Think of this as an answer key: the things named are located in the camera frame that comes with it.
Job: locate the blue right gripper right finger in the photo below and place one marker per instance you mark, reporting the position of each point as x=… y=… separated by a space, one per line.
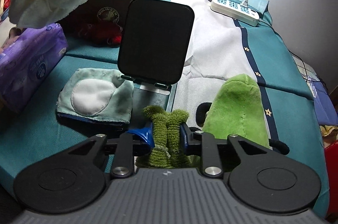
x=186 y=139

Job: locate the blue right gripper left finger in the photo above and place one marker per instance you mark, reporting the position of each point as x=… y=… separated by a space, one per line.
x=145 y=134

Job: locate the dark green knitted socks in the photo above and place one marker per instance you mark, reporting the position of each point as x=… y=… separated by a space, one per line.
x=167 y=152

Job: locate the light green pouch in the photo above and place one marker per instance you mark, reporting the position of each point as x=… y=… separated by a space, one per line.
x=96 y=96

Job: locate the green plush toy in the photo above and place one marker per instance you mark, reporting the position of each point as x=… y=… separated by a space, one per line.
x=237 y=109

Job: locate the purple tissue pack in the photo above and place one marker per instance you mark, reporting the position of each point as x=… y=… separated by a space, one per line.
x=26 y=63

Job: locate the black tablet on stand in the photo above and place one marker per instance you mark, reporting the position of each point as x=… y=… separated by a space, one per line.
x=155 y=41

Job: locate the red plush item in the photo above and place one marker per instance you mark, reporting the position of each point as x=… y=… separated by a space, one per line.
x=101 y=34

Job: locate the colourful patchwork bed sheet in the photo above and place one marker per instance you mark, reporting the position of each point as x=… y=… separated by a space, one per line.
x=219 y=49

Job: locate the white power strip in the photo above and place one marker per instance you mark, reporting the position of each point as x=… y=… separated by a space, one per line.
x=235 y=11

